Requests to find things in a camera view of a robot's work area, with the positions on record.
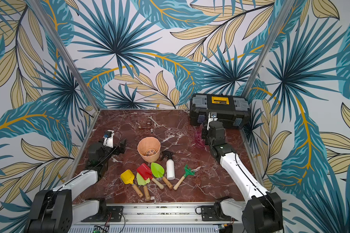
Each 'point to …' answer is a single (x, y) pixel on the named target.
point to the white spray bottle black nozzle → (170, 165)
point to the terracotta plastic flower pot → (149, 148)
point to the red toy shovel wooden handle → (146, 173)
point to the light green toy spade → (142, 181)
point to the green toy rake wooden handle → (187, 171)
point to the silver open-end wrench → (154, 122)
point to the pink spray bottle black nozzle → (199, 138)
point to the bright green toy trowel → (158, 171)
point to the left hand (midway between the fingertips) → (118, 139)
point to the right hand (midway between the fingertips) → (199, 125)
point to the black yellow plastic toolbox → (233, 110)
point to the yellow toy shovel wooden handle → (128, 177)
